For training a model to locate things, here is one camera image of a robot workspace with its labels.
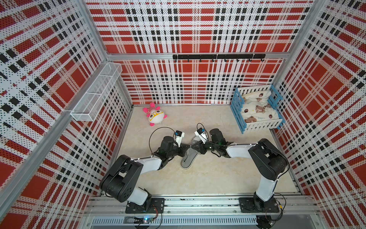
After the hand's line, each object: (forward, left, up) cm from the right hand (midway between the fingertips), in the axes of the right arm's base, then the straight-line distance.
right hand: (194, 145), depth 89 cm
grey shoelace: (-2, +3, 0) cm, 4 cm away
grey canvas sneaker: (-5, +2, -2) cm, 6 cm away
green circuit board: (-38, +26, -5) cm, 46 cm away
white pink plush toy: (+25, +29, +1) cm, 39 cm away
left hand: (0, +3, 0) cm, 3 cm away
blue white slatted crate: (+34, -61, +6) cm, 70 cm away
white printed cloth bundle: (+29, -46, +3) cm, 54 cm away
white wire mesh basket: (+19, +68, +17) cm, 72 cm away
